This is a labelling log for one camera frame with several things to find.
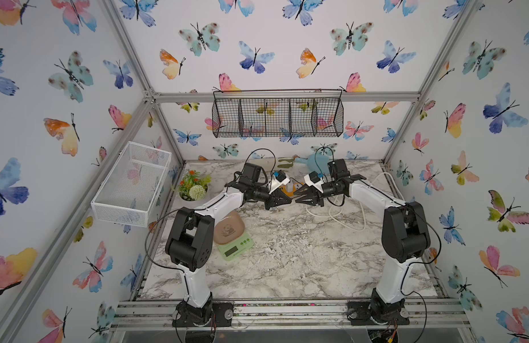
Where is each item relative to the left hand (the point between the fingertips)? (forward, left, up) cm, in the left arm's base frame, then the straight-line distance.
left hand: (290, 197), depth 85 cm
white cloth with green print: (+34, -2, -15) cm, 37 cm away
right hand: (0, -3, +2) cm, 3 cm away
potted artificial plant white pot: (+6, +39, -1) cm, 40 cm away
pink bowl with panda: (-6, +26, -13) cm, 29 cm away
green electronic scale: (-15, +23, -15) cm, 31 cm away
